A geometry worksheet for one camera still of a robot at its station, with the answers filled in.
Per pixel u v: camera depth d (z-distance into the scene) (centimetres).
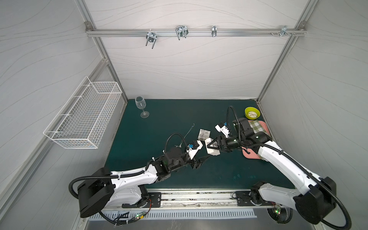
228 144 64
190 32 78
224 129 70
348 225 36
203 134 96
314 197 38
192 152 62
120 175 45
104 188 41
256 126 102
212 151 67
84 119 69
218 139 65
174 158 56
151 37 79
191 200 75
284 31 76
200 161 64
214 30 78
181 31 77
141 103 101
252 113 108
